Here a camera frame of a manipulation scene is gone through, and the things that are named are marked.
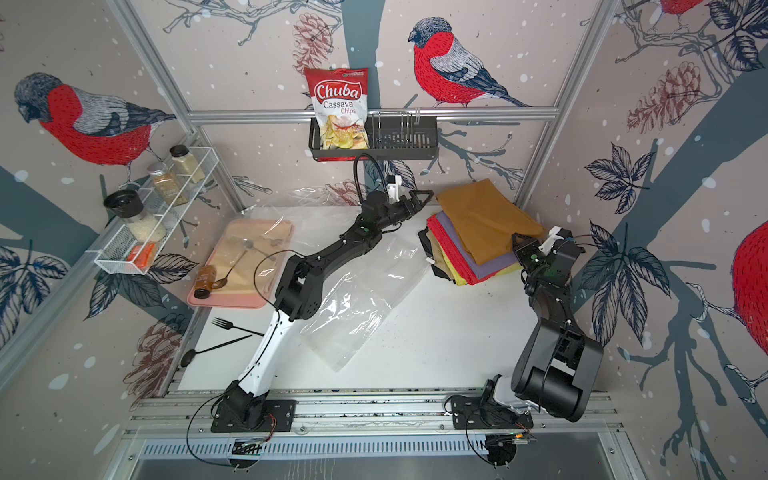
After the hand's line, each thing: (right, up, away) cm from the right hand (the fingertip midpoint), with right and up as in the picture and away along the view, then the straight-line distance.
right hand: (513, 231), depth 86 cm
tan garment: (-20, -10, +13) cm, 26 cm away
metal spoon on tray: (-88, -5, +21) cm, 91 cm away
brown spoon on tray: (-93, -17, +12) cm, 95 cm away
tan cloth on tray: (-87, -9, +21) cm, 90 cm away
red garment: (-16, -8, +5) cm, 18 cm away
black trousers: (-23, -6, +19) cm, 31 cm away
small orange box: (-92, -6, -20) cm, 94 cm away
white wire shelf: (-99, -3, -15) cm, 100 cm away
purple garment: (-10, -11, -1) cm, 15 cm away
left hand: (-23, +12, +3) cm, 26 cm away
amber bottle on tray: (-97, -16, +9) cm, 98 cm away
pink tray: (-92, -22, +9) cm, 95 cm away
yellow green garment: (-14, -15, +5) cm, 21 cm away
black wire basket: (-37, +35, +21) cm, 55 cm away
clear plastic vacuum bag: (-45, -21, +6) cm, 50 cm away
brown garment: (-7, +3, +2) cm, 8 cm away
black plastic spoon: (-95, -36, -1) cm, 102 cm away
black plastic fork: (-87, -29, +4) cm, 92 cm away
